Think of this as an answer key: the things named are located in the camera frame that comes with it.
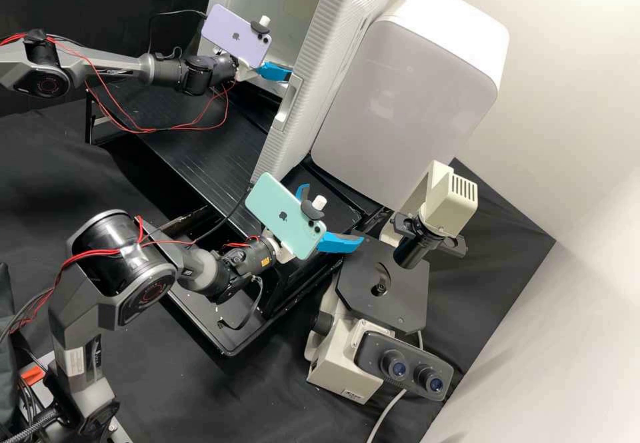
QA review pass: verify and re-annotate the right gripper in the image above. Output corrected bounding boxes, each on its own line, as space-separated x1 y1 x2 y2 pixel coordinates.
272 183 365 265

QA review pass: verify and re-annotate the cream microscope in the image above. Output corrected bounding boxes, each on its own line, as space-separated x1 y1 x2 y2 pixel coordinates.
303 159 482 405

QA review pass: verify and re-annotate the incubator door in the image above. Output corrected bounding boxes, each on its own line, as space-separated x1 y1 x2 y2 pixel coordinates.
249 0 407 184

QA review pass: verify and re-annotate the right wrist camera phone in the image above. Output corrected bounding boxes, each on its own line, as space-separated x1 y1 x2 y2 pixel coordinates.
245 172 329 259

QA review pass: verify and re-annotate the grey cable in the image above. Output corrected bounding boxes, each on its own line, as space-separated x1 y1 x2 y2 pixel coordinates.
367 388 407 443

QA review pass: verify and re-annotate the left wrist camera phone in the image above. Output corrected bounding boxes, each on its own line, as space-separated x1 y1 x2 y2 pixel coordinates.
199 4 273 69

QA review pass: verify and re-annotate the wrist camera phone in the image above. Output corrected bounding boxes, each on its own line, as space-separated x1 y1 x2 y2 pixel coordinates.
199 4 273 69
245 172 329 259

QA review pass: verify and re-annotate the white box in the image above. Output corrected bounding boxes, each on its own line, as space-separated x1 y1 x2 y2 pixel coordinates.
311 0 511 200

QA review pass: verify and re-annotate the black cable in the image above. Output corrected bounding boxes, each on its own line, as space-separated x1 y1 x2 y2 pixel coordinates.
148 9 210 59
189 188 253 246

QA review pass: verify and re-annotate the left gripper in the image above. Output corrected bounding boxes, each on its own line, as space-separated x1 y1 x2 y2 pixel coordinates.
233 61 293 84

